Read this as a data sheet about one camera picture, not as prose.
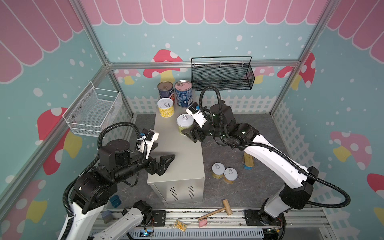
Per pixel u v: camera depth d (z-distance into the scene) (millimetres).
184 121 625
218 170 851
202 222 715
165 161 472
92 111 815
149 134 449
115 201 787
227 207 760
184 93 685
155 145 547
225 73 940
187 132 588
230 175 834
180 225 715
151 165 475
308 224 729
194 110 523
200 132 568
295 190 416
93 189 344
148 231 727
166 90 689
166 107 683
